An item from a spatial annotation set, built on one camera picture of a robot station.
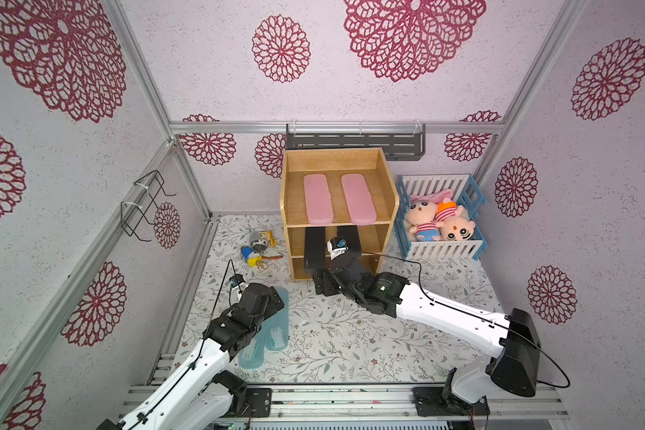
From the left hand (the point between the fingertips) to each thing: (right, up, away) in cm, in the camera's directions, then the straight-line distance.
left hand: (267, 300), depth 82 cm
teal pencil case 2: (+2, -10, +4) cm, 11 cm away
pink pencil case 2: (+28, +31, -2) cm, 42 cm away
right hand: (+19, +9, -4) cm, 21 cm away
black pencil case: (+27, +20, +9) cm, 35 cm away
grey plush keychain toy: (-7, +16, +21) cm, 28 cm away
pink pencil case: (+16, +31, -2) cm, 34 cm away
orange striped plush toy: (+66, +24, +17) cm, 72 cm away
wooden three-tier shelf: (+20, +35, +2) cm, 40 cm away
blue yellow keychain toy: (-8, +11, +19) cm, 23 cm away
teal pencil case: (-4, -17, -1) cm, 18 cm away
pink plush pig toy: (+55, +28, +20) cm, 64 cm away
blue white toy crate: (+79, +38, +31) cm, 93 cm away
